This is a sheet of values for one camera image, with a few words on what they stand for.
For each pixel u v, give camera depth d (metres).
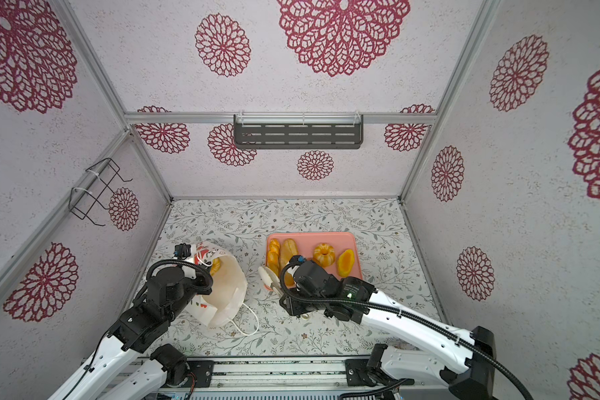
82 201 0.73
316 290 0.52
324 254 0.97
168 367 0.62
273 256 0.97
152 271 0.52
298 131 0.95
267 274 0.75
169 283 0.52
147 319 0.52
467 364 0.39
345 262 0.95
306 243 1.01
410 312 0.44
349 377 0.73
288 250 0.97
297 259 0.65
